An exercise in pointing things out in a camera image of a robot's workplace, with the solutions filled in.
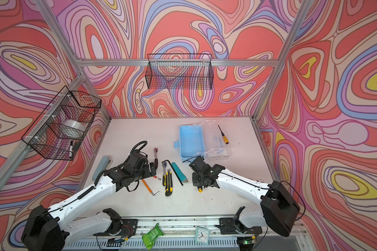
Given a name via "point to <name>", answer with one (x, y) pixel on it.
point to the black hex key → (174, 170)
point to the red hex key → (156, 178)
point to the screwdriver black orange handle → (200, 190)
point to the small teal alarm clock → (202, 235)
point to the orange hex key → (149, 190)
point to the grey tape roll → (75, 124)
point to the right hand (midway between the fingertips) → (199, 183)
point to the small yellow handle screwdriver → (224, 138)
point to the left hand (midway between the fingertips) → (152, 168)
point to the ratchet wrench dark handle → (156, 160)
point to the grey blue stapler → (104, 164)
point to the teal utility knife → (179, 173)
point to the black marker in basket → (70, 149)
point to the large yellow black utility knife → (169, 188)
